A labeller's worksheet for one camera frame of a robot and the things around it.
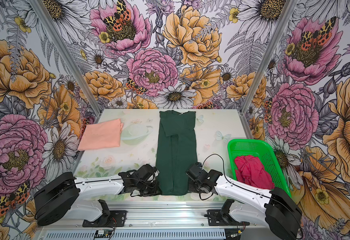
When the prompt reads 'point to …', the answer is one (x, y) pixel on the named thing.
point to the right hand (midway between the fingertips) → (192, 191)
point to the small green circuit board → (103, 233)
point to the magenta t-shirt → (249, 170)
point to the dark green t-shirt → (176, 150)
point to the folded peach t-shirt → (101, 135)
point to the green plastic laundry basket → (263, 149)
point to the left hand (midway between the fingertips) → (159, 196)
